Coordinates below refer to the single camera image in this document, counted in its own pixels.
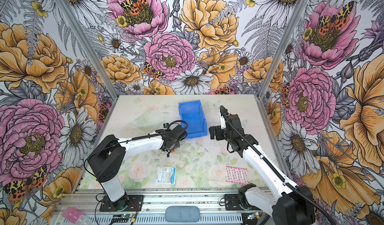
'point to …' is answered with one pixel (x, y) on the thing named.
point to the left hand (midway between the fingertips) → (170, 146)
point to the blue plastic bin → (192, 113)
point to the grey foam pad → (182, 214)
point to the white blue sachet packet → (166, 174)
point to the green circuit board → (126, 215)
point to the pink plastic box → (71, 215)
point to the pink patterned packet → (236, 175)
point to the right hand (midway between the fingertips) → (218, 132)
